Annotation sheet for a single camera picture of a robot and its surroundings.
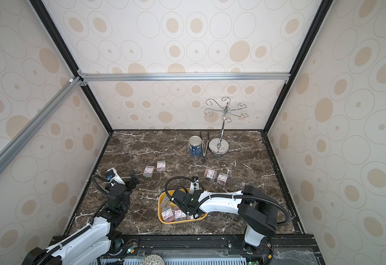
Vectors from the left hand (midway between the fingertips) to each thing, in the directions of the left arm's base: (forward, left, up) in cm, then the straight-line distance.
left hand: (129, 170), depth 82 cm
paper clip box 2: (+11, -12, -12) cm, 21 cm away
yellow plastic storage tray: (-17, -21, -9) cm, 29 cm away
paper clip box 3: (+2, -48, -12) cm, 50 cm away
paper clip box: (+7, -5, -13) cm, 16 cm away
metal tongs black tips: (+21, -38, -13) cm, 46 cm away
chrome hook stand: (+27, -49, -13) cm, 58 cm away
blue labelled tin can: (+21, -33, -6) cm, 39 cm away
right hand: (-8, -33, -13) cm, 37 cm away
